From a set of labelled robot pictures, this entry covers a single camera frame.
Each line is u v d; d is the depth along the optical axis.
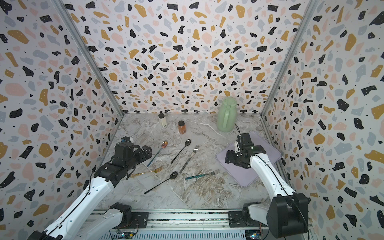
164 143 1.03
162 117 1.07
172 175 0.88
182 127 1.04
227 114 0.95
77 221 0.42
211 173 0.90
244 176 0.89
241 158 0.61
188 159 0.97
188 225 0.73
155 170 0.90
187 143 1.03
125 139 0.70
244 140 0.66
